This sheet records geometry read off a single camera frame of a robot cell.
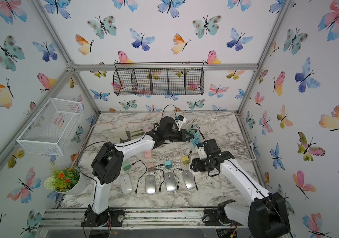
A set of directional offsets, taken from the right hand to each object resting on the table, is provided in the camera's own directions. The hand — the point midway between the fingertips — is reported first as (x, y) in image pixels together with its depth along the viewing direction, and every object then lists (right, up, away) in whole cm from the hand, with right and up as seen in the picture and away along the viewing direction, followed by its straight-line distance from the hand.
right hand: (197, 165), depth 82 cm
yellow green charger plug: (-6, 0, +11) cm, 12 cm away
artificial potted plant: (-63, -5, -11) cm, 64 cm away
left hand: (-1, +16, +1) cm, 16 cm away
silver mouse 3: (-4, -10, +3) cm, 11 cm away
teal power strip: (+2, +13, +17) cm, 21 cm away
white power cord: (+6, +15, -15) cm, 22 cm away
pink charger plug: (-27, -3, +7) cm, 28 cm away
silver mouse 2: (-15, -10, +2) cm, 18 cm away
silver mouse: (-26, -11, +2) cm, 29 cm away
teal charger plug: (-17, -2, +9) cm, 19 cm away
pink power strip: (-30, +3, +13) cm, 33 cm away
